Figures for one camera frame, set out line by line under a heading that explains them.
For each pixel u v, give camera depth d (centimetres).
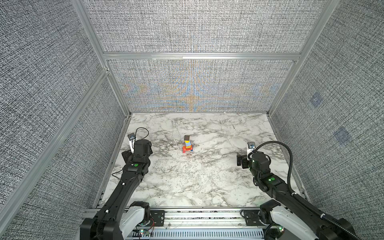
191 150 98
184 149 97
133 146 60
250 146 71
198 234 70
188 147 90
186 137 87
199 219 75
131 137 68
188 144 88
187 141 88
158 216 74
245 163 75
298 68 93
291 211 55
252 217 73
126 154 70
